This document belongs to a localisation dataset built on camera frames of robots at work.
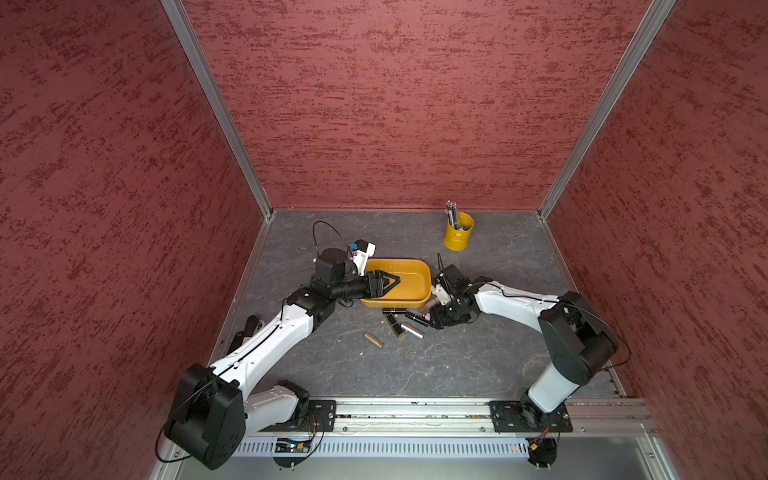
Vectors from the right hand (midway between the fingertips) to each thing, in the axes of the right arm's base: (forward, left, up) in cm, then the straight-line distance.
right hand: (440, 326), depth 90 cm
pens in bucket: (+34, -7, +14) cm, 37 cm away
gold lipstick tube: (-4, +20, +1) cm, 21 cm away
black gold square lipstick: (-1, +14, +2) cm, 14 cm away
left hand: (+3, +14, +20) cm, 25 cm away
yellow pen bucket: (+31, -10, +4) cm, 33 cm away
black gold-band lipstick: (+5, +14, +1) cm, 15 cm away
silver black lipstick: (-2, +9, +2) cm, 9 cm away
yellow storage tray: (+14, +7, -1) cm, 16 cm away
